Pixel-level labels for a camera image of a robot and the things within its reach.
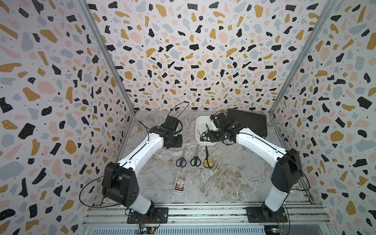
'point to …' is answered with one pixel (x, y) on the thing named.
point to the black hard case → (256, 123)
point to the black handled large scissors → (196, 161)
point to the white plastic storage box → (200, 127)
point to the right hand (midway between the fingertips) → (211, 136)
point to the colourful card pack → (180, 183)
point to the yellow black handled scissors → (208, 163)
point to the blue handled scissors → (181, 161)
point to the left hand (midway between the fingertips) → (180, 142)
